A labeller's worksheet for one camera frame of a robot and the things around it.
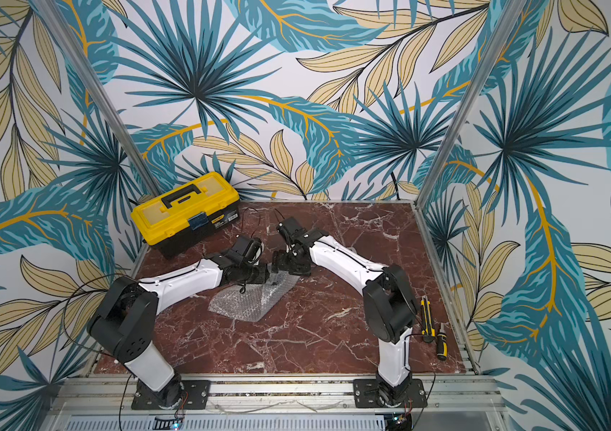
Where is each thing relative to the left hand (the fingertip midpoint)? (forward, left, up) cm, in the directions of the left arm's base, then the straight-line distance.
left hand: (265, 277), depth 90 cm
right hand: (+1, -6, +5) cm, 8 cm away
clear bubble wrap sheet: (-7, +5, -5) cm, 10 cm away
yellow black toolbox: (+17, +30, +11) cm, 36 cm away
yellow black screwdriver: (-19, -56, -4) cm, 59 cm away
